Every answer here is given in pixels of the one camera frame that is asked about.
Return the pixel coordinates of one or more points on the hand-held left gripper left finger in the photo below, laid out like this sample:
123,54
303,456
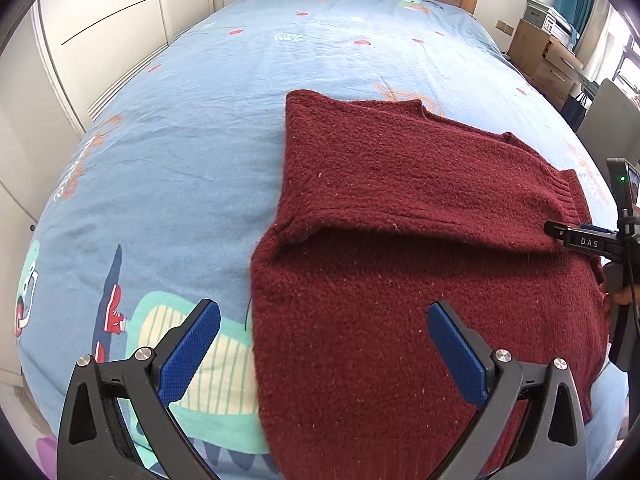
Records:
192,350

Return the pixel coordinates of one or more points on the grey chair back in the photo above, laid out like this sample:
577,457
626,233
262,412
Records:
610,115

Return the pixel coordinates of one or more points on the bed with blue cartoon sheet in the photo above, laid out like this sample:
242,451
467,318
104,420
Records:
190,125

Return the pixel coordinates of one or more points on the pink cloth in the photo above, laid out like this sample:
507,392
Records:
46,449

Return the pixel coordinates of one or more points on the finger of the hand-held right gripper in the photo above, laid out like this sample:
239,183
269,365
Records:
585,242
595,228

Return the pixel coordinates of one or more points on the white printer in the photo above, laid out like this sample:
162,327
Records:
547,19

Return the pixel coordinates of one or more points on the wooden nightstand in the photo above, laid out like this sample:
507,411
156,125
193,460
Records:
542,62

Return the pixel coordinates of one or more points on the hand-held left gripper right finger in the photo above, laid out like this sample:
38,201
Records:
457,355

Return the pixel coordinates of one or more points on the white wardrobe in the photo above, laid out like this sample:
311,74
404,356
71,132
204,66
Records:
115,30

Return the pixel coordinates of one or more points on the dark red knitted sweater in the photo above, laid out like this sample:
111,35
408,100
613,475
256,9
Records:
400,240

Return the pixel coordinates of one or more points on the person's right hand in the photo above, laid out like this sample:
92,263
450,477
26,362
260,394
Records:
607,310

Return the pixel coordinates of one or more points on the beige wall switch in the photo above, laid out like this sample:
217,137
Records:
503,26

